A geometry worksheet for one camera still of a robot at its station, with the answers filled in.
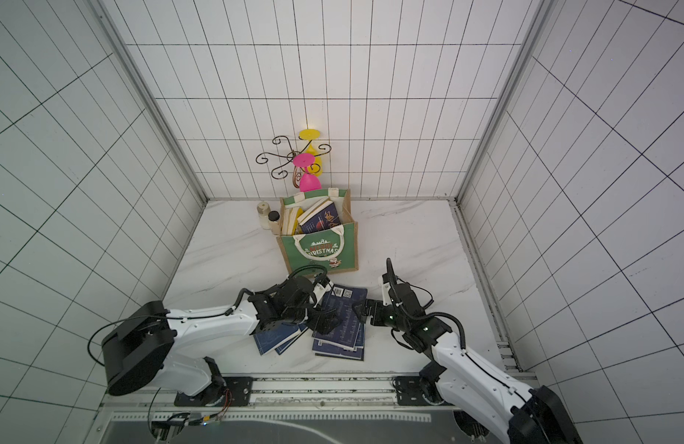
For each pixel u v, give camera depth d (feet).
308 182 3.04
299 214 2.95
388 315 2.34
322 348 2.56
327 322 2.34
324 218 3.03
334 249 2.88
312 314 2.33
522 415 1.35
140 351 1.37
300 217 2.89
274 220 3.38
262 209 3.38
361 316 2.37
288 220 2.87
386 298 2.40
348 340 2.50
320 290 2.44
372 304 2.35
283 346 2.60
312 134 3.21
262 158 2.92
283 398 2.38
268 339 2.59
